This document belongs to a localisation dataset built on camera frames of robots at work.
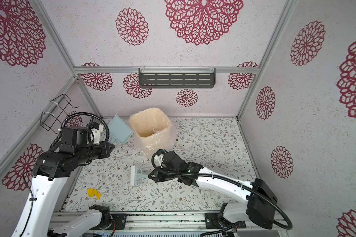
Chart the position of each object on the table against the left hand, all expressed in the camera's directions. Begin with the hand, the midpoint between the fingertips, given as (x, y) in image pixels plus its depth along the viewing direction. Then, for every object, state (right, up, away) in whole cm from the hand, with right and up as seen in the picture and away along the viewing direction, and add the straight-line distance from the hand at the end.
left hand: (112, 149), depth 66 cm
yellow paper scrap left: (-19, -26, +16) cm, 36 cm away
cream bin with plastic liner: (+12, +8, +36) cm, 39 cm away
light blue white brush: (+8, -15, +10) cm, 20 cm away
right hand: (+15, -12, +3) cm, 20 cm away
